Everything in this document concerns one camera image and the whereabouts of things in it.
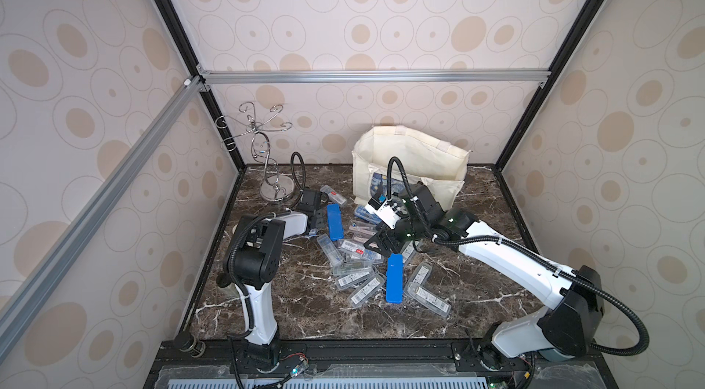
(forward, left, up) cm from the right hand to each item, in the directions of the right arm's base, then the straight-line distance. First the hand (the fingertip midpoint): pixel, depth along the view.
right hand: (381, 232), depth 76 cm
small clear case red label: (+27, +18, -18) cm, 37 cm away
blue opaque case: (+15, +16, -18) cm, 29 cm away
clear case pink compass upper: (+12, +6, -17) cm, 21 cm away
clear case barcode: (+4, +17, -19) cm, 26 cm away
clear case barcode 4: (-12, -15, -18) cm, 26 cm away
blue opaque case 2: (-6, -5, -18) cm, 20 cm away
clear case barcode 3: (-8, +2, -19) cm, 20 cm away
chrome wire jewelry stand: (+29, +41, -17) cm, 53 cm away
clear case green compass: (-3, +9, -17) cm, 20 cm away
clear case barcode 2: (-7, +9, -18) cm, 21 cm away
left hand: (+18, +23, -18) cm, 34 cm away
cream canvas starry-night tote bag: (+27, -19, 0) cm, 34 cm away
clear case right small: (-4, -13, -19) cm, 24 cm away
